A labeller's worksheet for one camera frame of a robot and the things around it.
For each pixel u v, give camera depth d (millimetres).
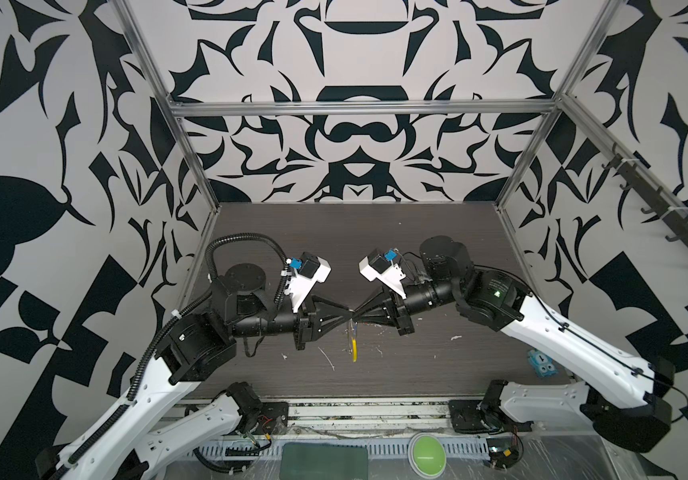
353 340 549
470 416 744
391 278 502
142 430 401
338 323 522
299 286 472
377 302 516
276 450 704
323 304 525
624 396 389
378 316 527
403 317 489
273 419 730
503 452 708
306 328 461
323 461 688
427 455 684
